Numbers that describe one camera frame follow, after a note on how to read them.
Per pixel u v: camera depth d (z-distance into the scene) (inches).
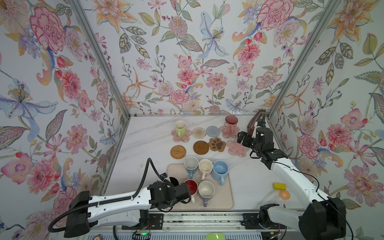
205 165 34.6
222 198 31.7
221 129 44.3
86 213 16.3
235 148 39.7
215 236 31.1
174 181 30.8
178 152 39.5
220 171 35.3
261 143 24.4
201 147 39.7
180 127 40.0
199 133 43.3
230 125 40.1
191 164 35.4
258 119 39.1
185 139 42.0
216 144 40.9
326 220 15.7
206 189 33.1
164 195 21.3
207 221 29.6
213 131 43.4
